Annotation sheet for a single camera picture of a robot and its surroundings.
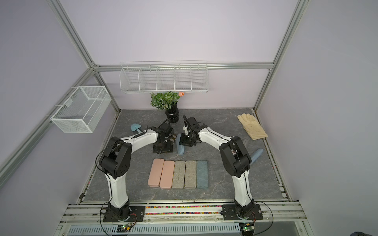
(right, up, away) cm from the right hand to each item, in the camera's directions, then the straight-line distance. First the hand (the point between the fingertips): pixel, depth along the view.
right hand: (180, 142), depth 94 cm
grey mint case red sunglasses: (0, -20, -12) cm, 23 cm away
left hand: (-9, -6, +1) cm, 11 cm away
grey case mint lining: (+7, -19, -11) cm, 23 cm away
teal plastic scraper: (-34, +10, +15) cm, 39 cm away
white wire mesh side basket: (-55, +20, -11) cm, 60 cm away
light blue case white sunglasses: (+1, -4, -3) cm, 5 cm away
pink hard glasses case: (-14, -16, -8) cm, 23 cm away
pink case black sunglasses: (-6, -18, -9) cm, 21 cm away
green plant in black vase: (-8, +26, -2) cm, 28 cm away
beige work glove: (+52, +10, +15) cm, 55 cm away
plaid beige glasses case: (-4, +3, +5) cm, 7 cm away
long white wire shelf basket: (-10, +44, +5) cm, 45 cm away
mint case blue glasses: (+14, -17, -10) cm, 24 cm away
